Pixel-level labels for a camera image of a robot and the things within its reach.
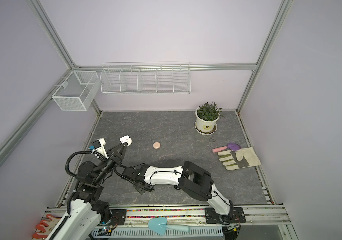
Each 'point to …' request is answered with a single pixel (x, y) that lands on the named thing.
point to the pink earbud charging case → (156, 145)
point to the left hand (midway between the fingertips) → (127, 144)
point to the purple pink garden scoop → (232, 146)
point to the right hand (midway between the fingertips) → (143, 183)
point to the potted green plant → (207, 116)
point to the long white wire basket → (148, 78)
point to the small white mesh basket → (78, 91)
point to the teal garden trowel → (159, 225)
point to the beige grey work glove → (239, 158)
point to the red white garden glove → (46, 226)
